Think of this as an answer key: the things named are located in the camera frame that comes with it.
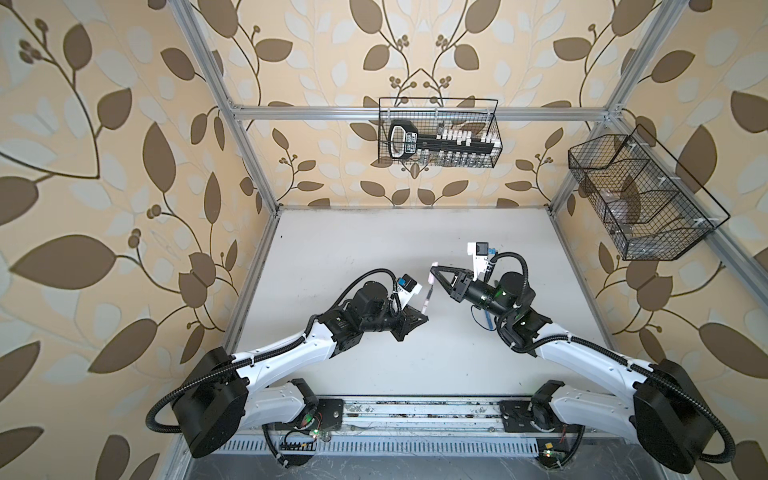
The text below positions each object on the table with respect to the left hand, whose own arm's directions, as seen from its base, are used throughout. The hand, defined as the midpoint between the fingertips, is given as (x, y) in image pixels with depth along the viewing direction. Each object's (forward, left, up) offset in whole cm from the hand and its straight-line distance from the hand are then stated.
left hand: (427, 316), depth 75 cm
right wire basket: (+22, -55, +19) cm, 62 cm away
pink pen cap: (+6, 0, +8) cm, 10 cm away
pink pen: (+1, +1, +2) cm, 3 cm away
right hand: (+7, -1, +10) cm, 12 cm away
